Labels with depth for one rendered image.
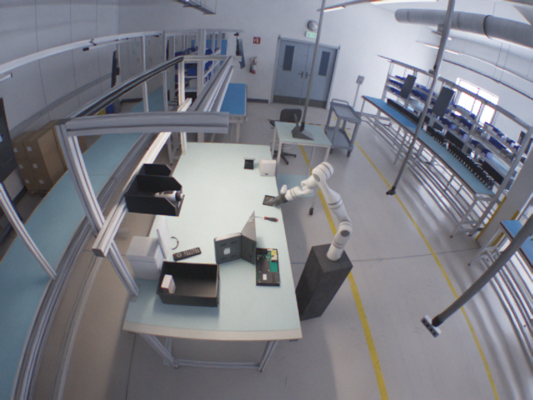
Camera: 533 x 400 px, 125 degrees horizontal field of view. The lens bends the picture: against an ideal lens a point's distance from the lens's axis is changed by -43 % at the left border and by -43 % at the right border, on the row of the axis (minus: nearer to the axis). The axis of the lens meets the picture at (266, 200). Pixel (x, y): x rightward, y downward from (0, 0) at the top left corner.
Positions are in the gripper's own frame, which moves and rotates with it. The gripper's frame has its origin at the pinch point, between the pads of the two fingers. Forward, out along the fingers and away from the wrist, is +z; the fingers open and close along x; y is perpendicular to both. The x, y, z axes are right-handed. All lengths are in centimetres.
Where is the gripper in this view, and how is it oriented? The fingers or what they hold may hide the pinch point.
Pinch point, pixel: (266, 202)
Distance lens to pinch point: 183.0
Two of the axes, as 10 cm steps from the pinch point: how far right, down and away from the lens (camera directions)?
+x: 3.0, -5.7, 7.6
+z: -7.5, 3.6, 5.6
